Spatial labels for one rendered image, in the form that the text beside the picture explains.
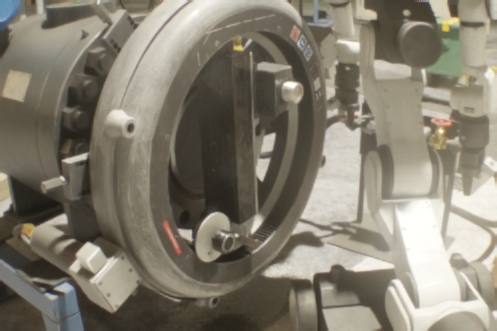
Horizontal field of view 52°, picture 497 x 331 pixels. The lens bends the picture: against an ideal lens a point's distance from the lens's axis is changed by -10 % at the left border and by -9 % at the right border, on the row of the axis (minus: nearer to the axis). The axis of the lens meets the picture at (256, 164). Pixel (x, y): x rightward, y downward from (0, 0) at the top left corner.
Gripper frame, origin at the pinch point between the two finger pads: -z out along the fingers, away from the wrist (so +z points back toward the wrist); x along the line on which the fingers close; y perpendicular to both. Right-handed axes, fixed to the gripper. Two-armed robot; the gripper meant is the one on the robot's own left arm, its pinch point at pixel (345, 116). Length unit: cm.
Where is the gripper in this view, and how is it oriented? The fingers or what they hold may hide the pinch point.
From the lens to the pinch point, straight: 194.8
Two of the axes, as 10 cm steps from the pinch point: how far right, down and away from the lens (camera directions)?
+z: -0.1, -9.3, -3.7
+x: -4.2, -3.3, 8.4
